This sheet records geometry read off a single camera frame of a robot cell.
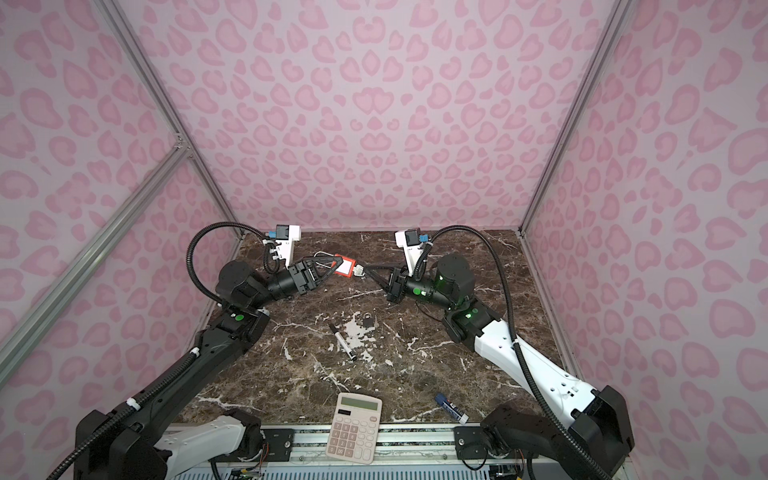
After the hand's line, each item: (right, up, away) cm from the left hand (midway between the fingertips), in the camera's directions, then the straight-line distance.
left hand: (340, 259), depth 61 cm
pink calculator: (+1, -42, +13) cm, 44 cm away
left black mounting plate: (-17, -45, +12) cm, 50 cm away
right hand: (+6, -3, +1) cm, 6 cm away
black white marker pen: (-4, -25, +29) cm, 39 cm away
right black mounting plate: (+30, -46, +12) cm, 56 cm away
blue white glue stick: (+25, -38, +15) cm, 48 cm away
